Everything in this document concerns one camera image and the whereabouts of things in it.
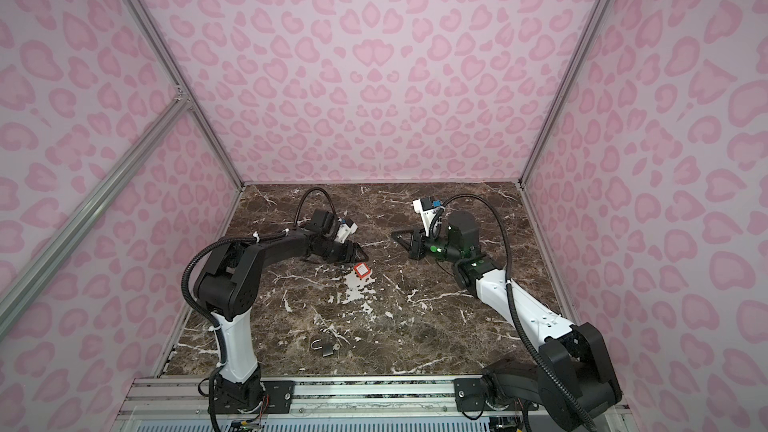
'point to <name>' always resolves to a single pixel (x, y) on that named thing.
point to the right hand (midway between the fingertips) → (396, 235)
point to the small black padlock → (326, 347)
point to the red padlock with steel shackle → (362, 270)
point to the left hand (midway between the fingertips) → (365, 255)
